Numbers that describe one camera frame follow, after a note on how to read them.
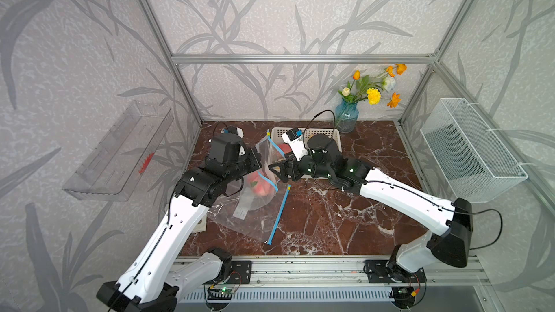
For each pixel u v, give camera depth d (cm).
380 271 74
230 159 49
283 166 58
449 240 40
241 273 73
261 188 81
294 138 59
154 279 37
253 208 86
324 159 51
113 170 68
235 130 62
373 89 94
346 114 109
